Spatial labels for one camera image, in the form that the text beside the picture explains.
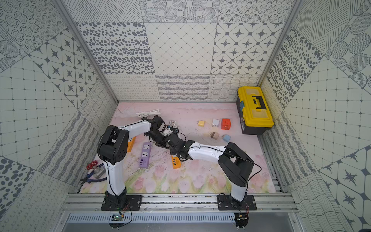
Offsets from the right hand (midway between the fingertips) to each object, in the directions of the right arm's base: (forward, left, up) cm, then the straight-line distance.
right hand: (176, 146), depth 89 cm
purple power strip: (+1, +20, -3) cm, 20 cm away
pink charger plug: (+11, -26, -4) cm, 28 cm away
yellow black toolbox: (+17, -50, +11) cm, 54 cm away
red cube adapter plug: (+18, -34, -1) cm, 39 cm away
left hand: (+1, +2, -2) cm, 3 cm away
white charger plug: (+23, -28, -5) cm, 36 cm away
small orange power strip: (-9, -1, -4) cm, 9 cm away
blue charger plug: (+10, -34, -5) cm, 35 cm away
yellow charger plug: (+21, -16, -3) cm, 27 cm away
